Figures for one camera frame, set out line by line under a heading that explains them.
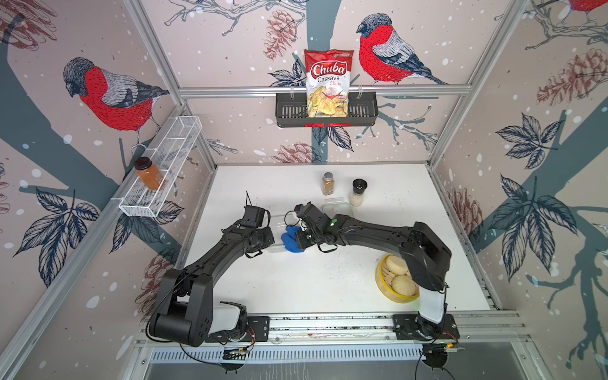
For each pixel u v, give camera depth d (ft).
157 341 1.38
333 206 3.42
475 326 2.49
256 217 2.33
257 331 2.40
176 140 2.88
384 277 2.70
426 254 1.66
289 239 2.76
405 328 2.39
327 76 2.80
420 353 2.29
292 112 3.09
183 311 1.35
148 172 2.17
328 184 3.40
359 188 3.21
